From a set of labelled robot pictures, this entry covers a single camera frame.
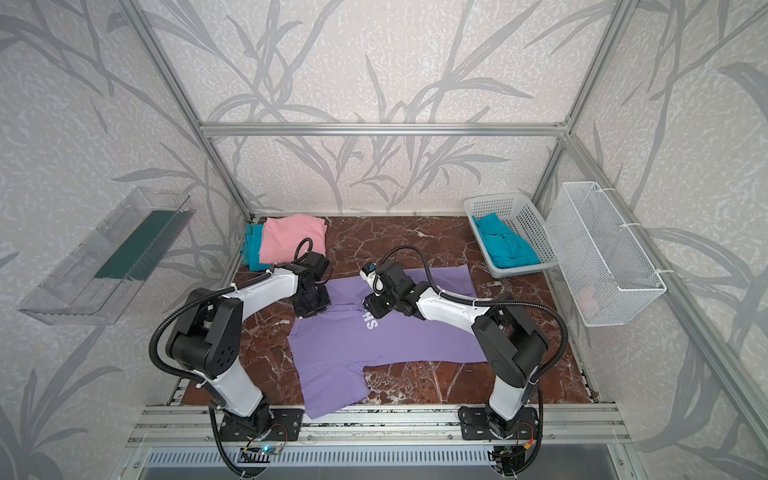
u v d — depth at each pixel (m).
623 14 0.71
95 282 0.64
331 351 0.86
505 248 1.03
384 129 0.97
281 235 1.08
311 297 0.77
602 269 0.63
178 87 0.83
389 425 0.75
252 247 1.04
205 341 0.47
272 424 0.72
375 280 0.78
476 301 0.51
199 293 0.50
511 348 0.46
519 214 1.16
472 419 0.74
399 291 0.69
